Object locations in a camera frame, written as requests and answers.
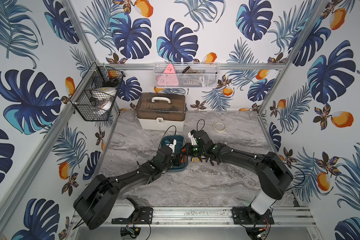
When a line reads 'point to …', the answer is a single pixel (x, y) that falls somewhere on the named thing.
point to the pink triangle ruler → (168, 78)
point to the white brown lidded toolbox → (163, 111)
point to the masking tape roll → (219, 126)
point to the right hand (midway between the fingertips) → (180, 150)
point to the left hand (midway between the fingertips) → (183, 152)
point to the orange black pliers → (184, 154)
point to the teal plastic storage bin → (180, 142)
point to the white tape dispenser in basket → (102, 98)
